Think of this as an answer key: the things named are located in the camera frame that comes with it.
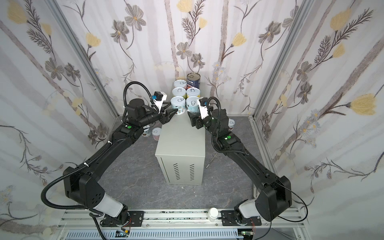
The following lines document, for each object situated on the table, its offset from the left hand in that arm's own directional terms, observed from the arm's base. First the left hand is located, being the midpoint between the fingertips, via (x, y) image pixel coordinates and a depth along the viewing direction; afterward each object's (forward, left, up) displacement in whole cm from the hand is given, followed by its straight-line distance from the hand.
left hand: (171, 102), depth 72 cm
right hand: (-3, -12, +1) cm, 12 cm away
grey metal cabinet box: (-24, -5, -5) cm, 25 cm away
